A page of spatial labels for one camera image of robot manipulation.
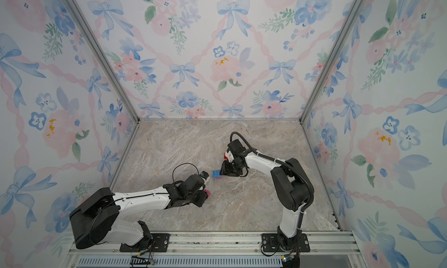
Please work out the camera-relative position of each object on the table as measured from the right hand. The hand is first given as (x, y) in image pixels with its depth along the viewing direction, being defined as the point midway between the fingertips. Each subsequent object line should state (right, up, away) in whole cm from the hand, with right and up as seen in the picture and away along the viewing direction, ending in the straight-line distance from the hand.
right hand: (224, 173), depth 92 cm
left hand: (-8, -10, -5) cm, 14 cm away
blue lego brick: (-4, -1, -1) cm, 4 cm away
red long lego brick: (+1, +7, +8) cm, 11 cm away
